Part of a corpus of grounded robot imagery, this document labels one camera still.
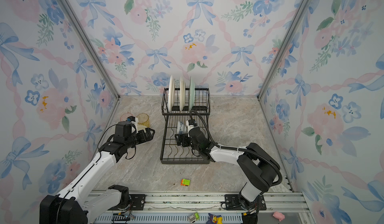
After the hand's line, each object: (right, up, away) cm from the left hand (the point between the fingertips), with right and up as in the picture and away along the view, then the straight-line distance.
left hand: (148, 131), depth 83 cm
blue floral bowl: (+18, +1, +7) cm, 19 cm away
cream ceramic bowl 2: (-4, -9, +12) cm, 16 cm away
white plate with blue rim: (+14, +20, -10) cm, 26 cm away
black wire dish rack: (+18, +14, -8) cm, 24 cm away
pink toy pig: (+64, -37, -14) cm, 75 cm away
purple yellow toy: (+35, -38, -15) cm, 54 cm away
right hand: (+17, -2, +4) cm, 18 cm away
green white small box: (+25, -37, -15) cm, 47 cm away
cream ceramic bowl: (-1, +3, -7) cm, 7 cm away
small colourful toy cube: (+21, -26, -5) cm, 33 cm away
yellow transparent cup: (-8, +6, +15) cm, 18 cm away
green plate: (+24, +19, -9) cm, 32 cm away
